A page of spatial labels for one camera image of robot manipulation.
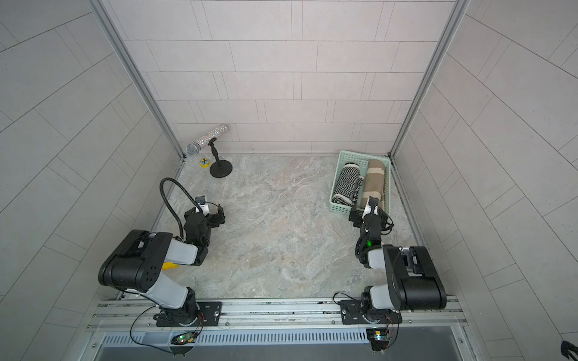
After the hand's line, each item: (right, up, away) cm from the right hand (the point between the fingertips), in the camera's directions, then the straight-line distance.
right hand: (366, 203), depth 91 cm
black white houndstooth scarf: (-5, +8, +7) cm, 12 cm away
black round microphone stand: (-66, +15, +18) cm, 70 cm away
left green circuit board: (-61, -36, -26) cm, 76 cm away
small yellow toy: (-75, +17, +21) cm, 80 cm away
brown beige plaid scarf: (+6, +8, +9) cm, 13 cm away
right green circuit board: (-3, -38, -23) cm, 44 cm away
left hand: (-64, 0, +2) cm, 64 cm away
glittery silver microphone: (-69, +23, -3) cm, 73 cm away
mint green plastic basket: (+3, +19, +21) cm, 28 cm away
